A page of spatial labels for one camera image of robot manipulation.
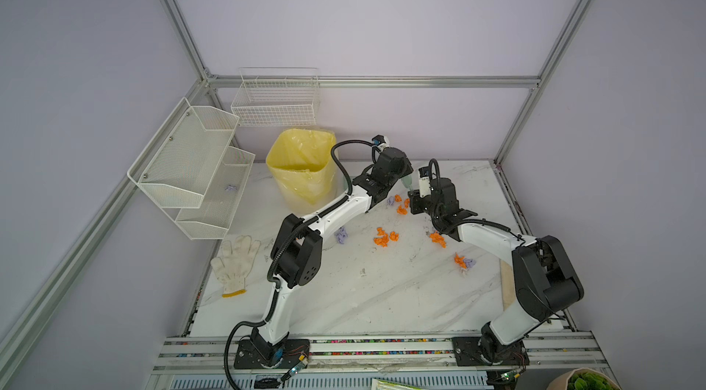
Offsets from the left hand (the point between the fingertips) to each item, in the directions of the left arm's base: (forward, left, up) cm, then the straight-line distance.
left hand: (407, 158), depth 87 cm
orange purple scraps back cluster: (+2, 0, -24) cm, 24 cm away
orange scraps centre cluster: (-16, +7, -25) cm, 30 cm away
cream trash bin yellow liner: (-7, +32, +1) cm, 33 cm away
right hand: (-5, -2, -10) cm, 12 cm away
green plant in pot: (-57, -37, -15) cm, 70 cm away
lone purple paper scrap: (-15, +22, -23) cm, 35 cm away
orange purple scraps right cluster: (-16, -13, -24) cm, 31 cm away
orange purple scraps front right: (-24, -20, -24) cm, 40 cm away
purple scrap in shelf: (-4, +60, -11) cm, 61 cm away
